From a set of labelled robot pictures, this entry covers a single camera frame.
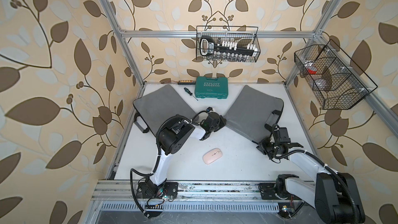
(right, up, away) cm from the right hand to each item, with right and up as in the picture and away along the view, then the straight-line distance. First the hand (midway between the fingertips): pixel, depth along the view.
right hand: (256, 146), depth 89 cm
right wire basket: (+34, +36, -14) cm, 52 cm away
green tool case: (-25, +35, +23) cm, 49 cm away
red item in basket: (+28, +42, -6) cm, 51 cm away
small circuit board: (+8, -23, -19) cm, 31 cm away
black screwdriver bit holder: (-44, +40, +31) cm, 67 cm away
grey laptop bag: (-65, +20, +12) cm, 69 cm away
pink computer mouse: (-26, -4, -4) cm, 27 cm away
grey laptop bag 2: (0, +20, +14) cm, 24 cm away
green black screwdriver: (-42, +33, +26) cm, 59 cm away
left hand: (-16, +15, +8) cm, 23 cm away
